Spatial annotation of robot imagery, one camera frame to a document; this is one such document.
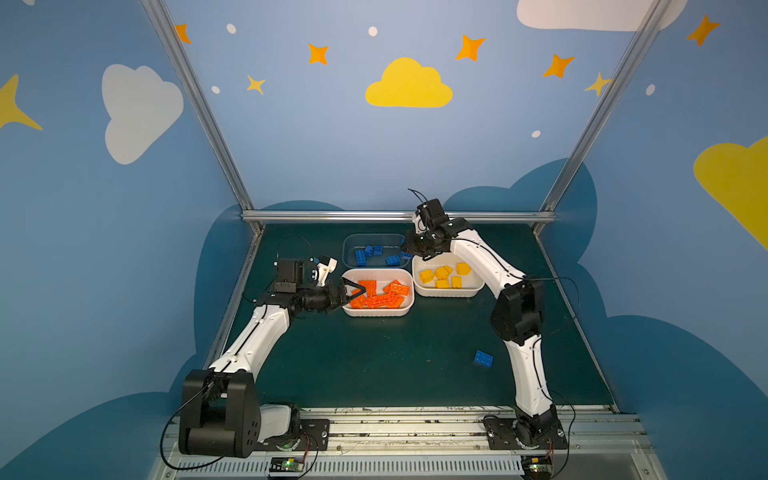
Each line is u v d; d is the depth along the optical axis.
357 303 0.96
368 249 1.11
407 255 0.87
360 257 1.11
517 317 0.57
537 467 0.72
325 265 0.78
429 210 0.76
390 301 0.96
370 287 1.03
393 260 1.08
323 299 0.73
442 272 1.06
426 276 1.05
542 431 0.65
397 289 1.01
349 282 0.75
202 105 0.84
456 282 1.04
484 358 0.86
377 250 1.12
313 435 0.74
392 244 1.15
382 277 1.05
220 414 0.41
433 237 0.72
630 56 0.77
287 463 0.71
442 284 1.04
